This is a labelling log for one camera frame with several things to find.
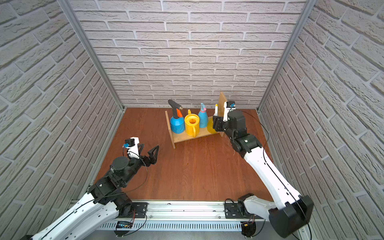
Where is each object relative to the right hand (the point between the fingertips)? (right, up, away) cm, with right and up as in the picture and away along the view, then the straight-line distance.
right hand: (214, 116), depth 73 cm
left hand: (-31, -13, -2) cm, 34 cm away
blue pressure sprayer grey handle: (-21, -3, +17) cm, 27 cm away
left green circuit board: (-45, -54, -1) cm, 70 cm away
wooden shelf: (-23, -13, +21) cm, 34 cm away
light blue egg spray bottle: (-5, 0, +18) cm, 18 cm away
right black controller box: (+16, -54, -4) cm, 57 cm away
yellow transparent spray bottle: (0, -6, +21) cm, 22 cm away
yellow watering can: (-12, -4, +14) cm, 18 cm away
